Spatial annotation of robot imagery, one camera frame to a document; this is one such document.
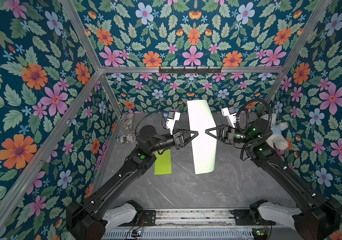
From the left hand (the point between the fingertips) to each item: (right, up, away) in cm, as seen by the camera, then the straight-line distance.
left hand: (197, 136), depth 56 cm
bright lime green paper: (-18, -19, +38) cm, 47 cm away
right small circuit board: (+32, -48, +16) cm, 60 cm away
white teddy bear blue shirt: (+56, -4, +39) cm, 68 cm away
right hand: (+4, +1, +2) cm, 5 cm away
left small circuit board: (-29, -48, +16) cm, 59 cm away
